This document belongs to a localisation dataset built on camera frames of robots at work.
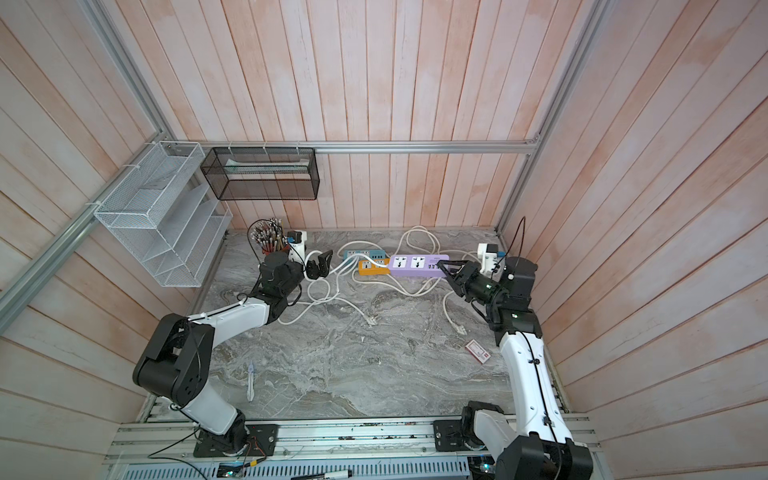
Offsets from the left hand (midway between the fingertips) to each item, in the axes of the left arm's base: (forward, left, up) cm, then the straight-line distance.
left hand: (319, 251), depth 90 cm
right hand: (-14, -33, +12) cm, 38 cm away
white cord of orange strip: (-3, -25, -16) cm, 30 cm away
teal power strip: (+13, -15, -16) cm, 26 cm away
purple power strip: (-13, -28, +10) cm, 33 cm away
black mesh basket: (+30, +23, +7) cm, 39 cm away
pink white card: (-25, -48, -17) cm, 57 cm away
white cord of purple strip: (-4, -5, -10) cm, 12 cm away
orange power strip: (+5, -14, -15) cm, 21 cm away
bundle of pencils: (+7, +17, -1) cm, 18 cm away
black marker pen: (-55, -6, -16) cm, 58 cm away
